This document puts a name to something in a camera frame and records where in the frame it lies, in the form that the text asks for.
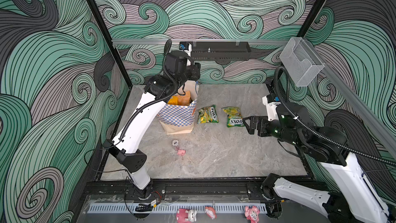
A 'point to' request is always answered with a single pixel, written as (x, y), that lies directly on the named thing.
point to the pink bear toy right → (252, 213)
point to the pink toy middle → (211, 212)
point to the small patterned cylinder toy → (175, 142)
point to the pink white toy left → (183, 215)
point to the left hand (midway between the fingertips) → (196, 63)
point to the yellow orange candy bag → (173, 100)
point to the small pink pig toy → (181, 152)
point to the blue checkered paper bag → (178, 118)
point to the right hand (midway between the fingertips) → (252, 120)
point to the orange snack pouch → (184, 100)
